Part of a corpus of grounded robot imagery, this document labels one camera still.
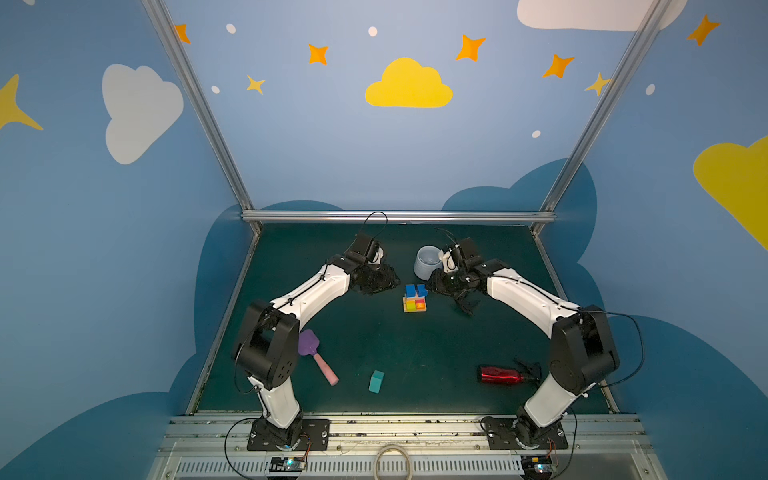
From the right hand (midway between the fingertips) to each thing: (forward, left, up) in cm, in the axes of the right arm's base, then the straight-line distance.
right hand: (431, 283), depth 90 cm
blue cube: (0, +6, -4) cm, 8 cm away
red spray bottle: (-24, -17, -8) cm, 30 cm away
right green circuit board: (-44, -25, -13) cm, 52 cm away
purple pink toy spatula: (-18, +37, -10) cm, 42 cm away
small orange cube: (-2, +6, -10) cm, 11 cm away
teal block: (-26, +15, -11) cm, 32 cm away
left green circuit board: (-47, +35, -11) cm, 59 cm away
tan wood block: (-1, +4, -7) cm, 8 cm away
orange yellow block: (-3, +2, -10) cm, 11 cm away
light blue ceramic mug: (+17, 0, -9) cm, 19 cm away
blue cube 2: (+1, +2, -6) cm, 7 cm away
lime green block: (-3, +6, -11) cm, 12 cm away
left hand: (-2, +10, +2) cm, 10 cm away
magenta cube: (-1, +3, -9) cm, 9 cm away
